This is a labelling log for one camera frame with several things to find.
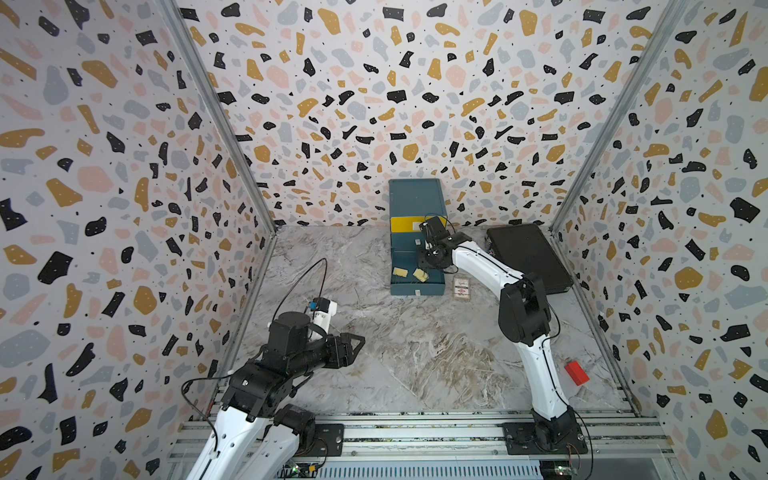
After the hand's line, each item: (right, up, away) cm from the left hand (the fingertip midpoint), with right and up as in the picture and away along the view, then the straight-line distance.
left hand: (358, 340), depth 69 cm
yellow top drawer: (+13, +30, +27) cm, 42 cm away
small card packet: (+31, +9, +33) cm, 46 cm away
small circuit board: (-16, -32, +2) cm, 35 cm away
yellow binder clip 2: (+17, +13, +32) cm, 39 cm away
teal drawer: (+12, +24, +36) cm, 45 cm away
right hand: (+17, +18, +32) cm, 41 cm away
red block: (+59, -13, +14) cm, 62 cm away
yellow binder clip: (+9, +14, +37) cm, 41 cm away
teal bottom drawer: (+13, +9, +34) cm, 38 cm away
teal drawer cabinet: (+14, +39, +40) cm, 58 cm away
